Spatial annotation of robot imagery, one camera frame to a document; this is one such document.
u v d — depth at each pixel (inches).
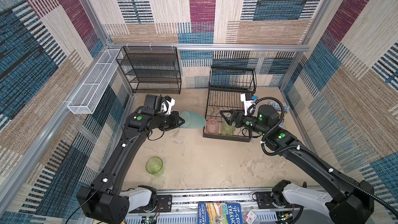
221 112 26.2
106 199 14.5
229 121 24.6
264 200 28.7
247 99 25.0
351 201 14.8
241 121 24.6
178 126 26.0
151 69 43.7
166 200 29.3
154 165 32.8
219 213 27.1
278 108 22.4
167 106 23.4
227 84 47.0
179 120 28.2
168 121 25.0
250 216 27.0
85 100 27.7
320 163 17.8
